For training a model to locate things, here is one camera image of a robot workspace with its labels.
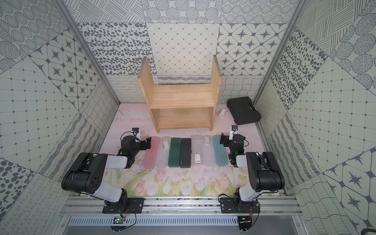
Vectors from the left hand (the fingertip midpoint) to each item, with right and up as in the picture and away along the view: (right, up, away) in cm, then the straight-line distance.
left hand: (142, 136), depth 95 cm
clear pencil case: (+44, -11, 0) cm, 45 cm away
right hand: (+58, 0, +1) cm, 58 cm away
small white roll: (+55, +15, +13) cm, 59 cm away
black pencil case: (+29, -11, -1) cm, 31 cm away
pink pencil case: (+7, -12, -4) cm, 14 cm away
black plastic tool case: (+72, +17, +16) cm, 76 cm away
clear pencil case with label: (+36, -8, 0) cm, 37 cm away
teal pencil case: (+51, -10, -4) cm, 52 cm away
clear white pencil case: (+14, -14, -6) cm, 21 cm away
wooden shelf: (+27, +19, -13) cm, 35 cm away
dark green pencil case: (+22, -12, -4) cm, 25 cm away
